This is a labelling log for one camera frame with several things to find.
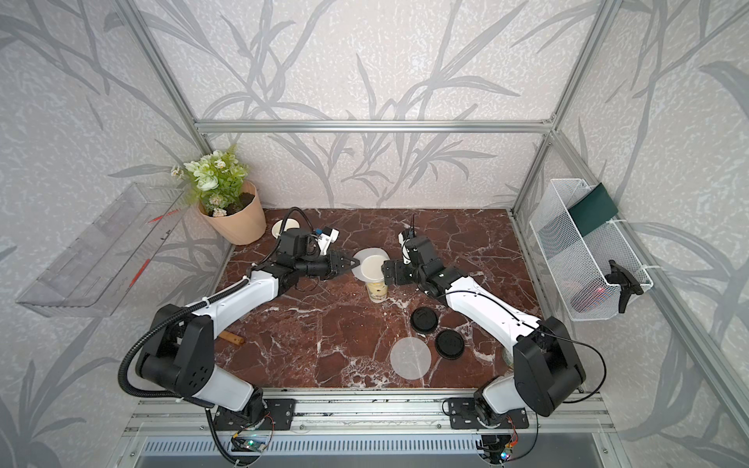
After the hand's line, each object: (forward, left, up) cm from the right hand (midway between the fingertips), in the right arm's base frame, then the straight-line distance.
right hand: (395, 263), depth 85 cm
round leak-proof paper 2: (-22, -4, -17) cm, 28 cm away
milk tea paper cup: (-5, +5, -7) cm, 10 cm away
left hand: (-2, +11, +3) cm, 12 cm away
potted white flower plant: (+26, +59, 0) cm, 65 cm away
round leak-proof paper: (-1, +7, 0) cm, 8 cm away
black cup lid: (-11, -9, -15) cm, 21 cm away
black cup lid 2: (-19, -16, -15) cm, 29 cm away
